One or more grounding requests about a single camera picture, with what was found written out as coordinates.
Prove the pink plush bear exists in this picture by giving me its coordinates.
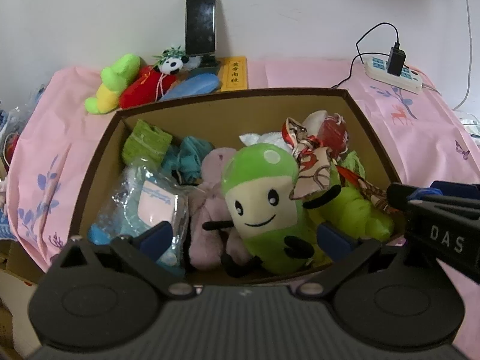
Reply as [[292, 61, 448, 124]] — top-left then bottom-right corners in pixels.
[[189, 148, 251, 271]]

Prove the red patterned silk scarf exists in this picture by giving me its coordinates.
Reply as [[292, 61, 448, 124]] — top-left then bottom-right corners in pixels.
[[281, 111, 394, 214]]

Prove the green bean plush toy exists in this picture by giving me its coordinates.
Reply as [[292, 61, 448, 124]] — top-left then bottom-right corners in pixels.
[[202, 143, 341, 275]]

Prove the clear plastic bag package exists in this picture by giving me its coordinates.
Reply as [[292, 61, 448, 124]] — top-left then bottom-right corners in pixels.
[[88, 158, 190, 276]]

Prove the teal cloth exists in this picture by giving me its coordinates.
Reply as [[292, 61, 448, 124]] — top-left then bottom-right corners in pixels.
[[161, 136, 214, 185]]

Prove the green knitted cloth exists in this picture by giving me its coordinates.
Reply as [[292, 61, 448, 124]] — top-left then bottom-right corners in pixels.
[[121, 119, 173, 167]]

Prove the white power strip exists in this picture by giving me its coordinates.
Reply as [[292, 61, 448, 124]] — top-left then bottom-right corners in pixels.
[[364, 55, 424, 95]]

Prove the black charger plug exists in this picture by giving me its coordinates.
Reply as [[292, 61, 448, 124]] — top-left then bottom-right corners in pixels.
[[386, 41, 406, 77]]

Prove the white fluffy plush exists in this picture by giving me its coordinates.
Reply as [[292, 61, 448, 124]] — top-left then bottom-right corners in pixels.
[[239, 132, 292, 154]]

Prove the brown cardboard box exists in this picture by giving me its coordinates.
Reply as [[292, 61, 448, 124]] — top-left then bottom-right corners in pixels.
[[70, 88, 400, 236]]

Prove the red plush pouch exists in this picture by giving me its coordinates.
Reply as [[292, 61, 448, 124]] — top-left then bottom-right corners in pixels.
[[120, 66, 176, 110]]

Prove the green yellow caterpillar plush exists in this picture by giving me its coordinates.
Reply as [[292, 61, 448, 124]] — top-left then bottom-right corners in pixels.
[[85, 54, 141, 115]]

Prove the blue glasses case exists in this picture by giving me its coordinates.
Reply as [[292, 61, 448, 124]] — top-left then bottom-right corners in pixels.
[[160, 73, 221, 102]]

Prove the small panda plush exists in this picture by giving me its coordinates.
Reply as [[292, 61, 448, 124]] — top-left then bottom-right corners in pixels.
[[153, 46, 202, 75]]

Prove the black phone stand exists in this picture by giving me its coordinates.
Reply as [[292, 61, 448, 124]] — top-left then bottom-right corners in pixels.
[[186, 55, 221, 78]]

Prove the black smartphone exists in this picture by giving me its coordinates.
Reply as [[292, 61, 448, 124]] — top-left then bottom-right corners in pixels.
[[185, 0, 216, 55]]

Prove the black charger cable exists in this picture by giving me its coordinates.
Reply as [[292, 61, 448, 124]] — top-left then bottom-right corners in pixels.
[[330, 22, 401, 90]]

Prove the white wall cable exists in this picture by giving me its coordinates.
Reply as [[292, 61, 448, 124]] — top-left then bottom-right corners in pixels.
[[452, 0, 475, 112]]

